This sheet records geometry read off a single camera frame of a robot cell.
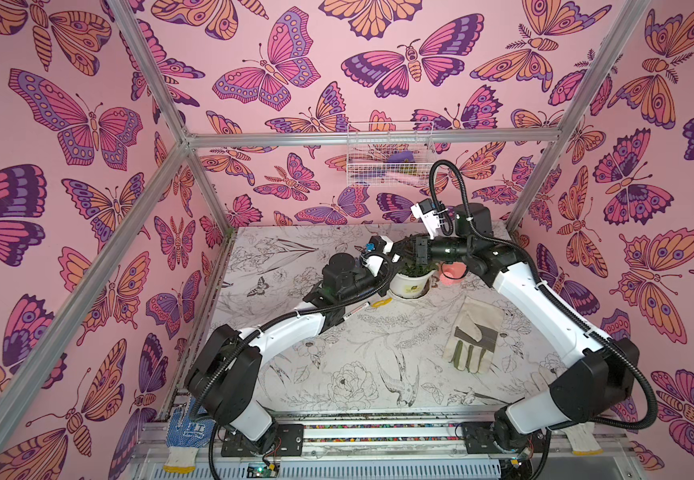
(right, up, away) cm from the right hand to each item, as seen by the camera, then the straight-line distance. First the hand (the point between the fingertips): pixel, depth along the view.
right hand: (393, 246), depth 73 cm
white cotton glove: (+46, -47, 0) cm, 66 cm away
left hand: (+3, -3, +1) cm, 4 cm away
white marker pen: (-5, -18, +25) cm, 31 cm away
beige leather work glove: (+26, -27, +17) cm, 42 cm away
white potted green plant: (+8, -9, +17) cm, 21 cm away
